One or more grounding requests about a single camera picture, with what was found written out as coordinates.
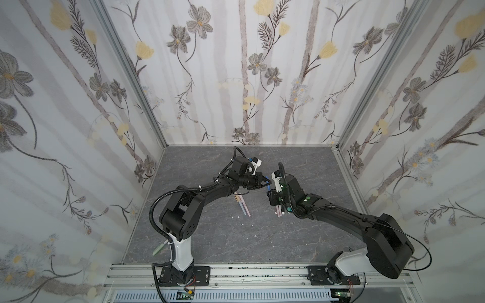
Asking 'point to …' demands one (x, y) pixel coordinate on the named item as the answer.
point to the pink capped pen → (277, 211)
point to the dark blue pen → (268, 186)
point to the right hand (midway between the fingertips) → (264, 188)
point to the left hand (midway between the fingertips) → (268, 178)
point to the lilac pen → (242, 199)
